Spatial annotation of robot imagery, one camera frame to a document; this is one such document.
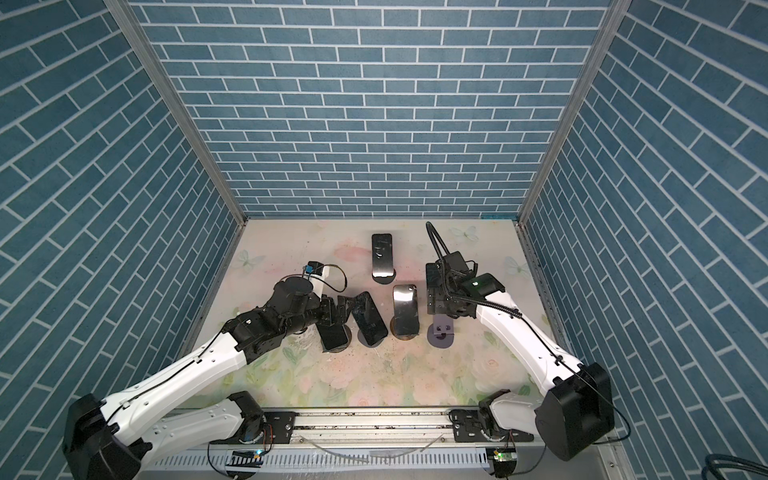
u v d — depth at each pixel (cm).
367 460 77
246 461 72
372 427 75
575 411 39
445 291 59
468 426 74
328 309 67
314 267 67
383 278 99
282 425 74
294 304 57
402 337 88
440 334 85
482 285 56
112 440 38
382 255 99
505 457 74
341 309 68
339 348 85
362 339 89
